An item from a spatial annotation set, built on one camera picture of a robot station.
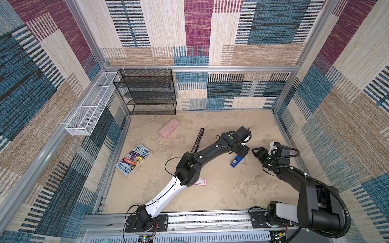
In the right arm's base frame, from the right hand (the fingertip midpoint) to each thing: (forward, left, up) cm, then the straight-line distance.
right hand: (254, 153), depth 91 cm
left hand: (+3, +5, +1) cm, 6 cm away
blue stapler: (-3, +11, -3) cm, 12 cm away
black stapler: (+13, +34, -4) cm, 36 cm away
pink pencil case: (+26, +52, -4) cm, 59 cm away
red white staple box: (-14, +32, -4) cm, 35 cm away
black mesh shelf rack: (+46, +68, +12) cm, 83 cm away
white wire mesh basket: (+6, +86, +28) cm, 90 cm away
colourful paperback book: (0, +72, -2) cm, 72 cm away
